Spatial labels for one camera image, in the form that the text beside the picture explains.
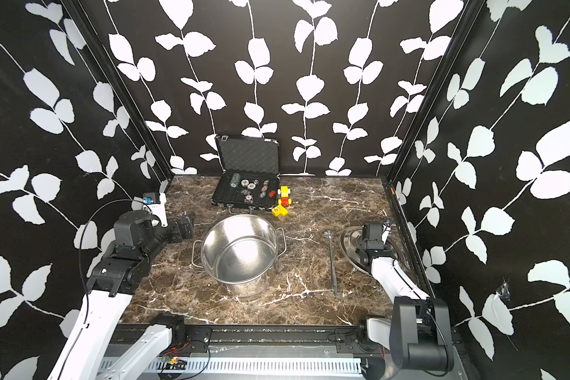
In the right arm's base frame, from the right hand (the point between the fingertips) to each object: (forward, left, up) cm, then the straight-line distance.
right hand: (372, 234), depth 90 cm
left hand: (-7, +65, +22) cm, 69 cm away
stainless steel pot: (-4, +52, -8) cm, 53 cm away
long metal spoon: (-15, +15, -8) cm, 22 cm away
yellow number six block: (+15, +37, -6) cm, 41 cm away
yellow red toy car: (+25, +35, -4) cm, 43 cm away
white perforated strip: (-42, +53, -8) cm, 68 cm away
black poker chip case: (+35, +53, -3) cm, 63 cm away
